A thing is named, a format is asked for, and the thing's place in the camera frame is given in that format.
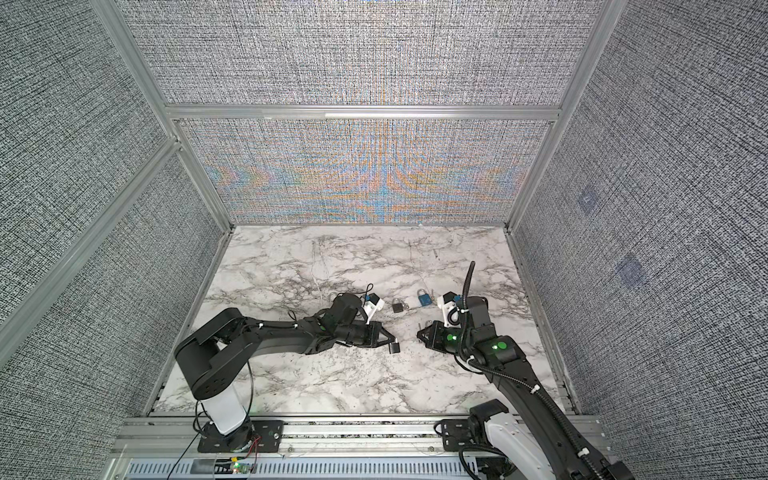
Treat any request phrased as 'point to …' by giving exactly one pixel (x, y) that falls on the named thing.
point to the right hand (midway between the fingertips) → (419, 332)
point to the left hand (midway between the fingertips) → (395, 342)
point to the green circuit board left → (240, 468)
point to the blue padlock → (424, 299)
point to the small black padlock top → (397, 307)
